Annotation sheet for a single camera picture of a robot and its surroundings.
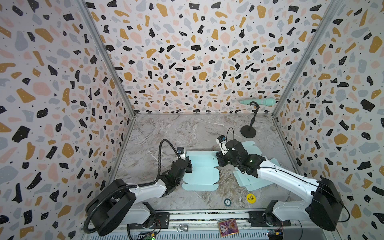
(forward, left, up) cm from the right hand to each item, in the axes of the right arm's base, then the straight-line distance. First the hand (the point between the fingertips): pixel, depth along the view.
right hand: (215, 152), depth 80 cm
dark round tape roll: (-21, -7, -17) cm, 27 cm away
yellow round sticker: (-18, -20, -17) cm, 32 cm away
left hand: (+1, +13, -6) cm, 15 cm away
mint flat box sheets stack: (-9, -20, -17) cm, 28 cm away
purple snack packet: (-32, -5, -14) cm, 36 cm away
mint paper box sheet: (-10, +6, -7) cm, 14 cm away
